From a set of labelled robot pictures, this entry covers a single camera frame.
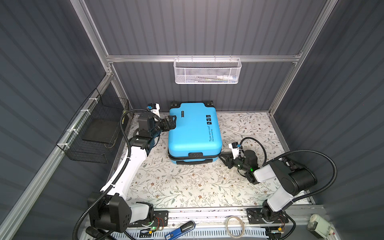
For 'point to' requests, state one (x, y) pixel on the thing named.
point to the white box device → (319, 227)
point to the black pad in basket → (101, 130)
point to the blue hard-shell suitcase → (196, 139)
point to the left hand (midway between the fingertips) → (168, 117)
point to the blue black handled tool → (181, 230)
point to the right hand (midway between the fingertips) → (222, 156)
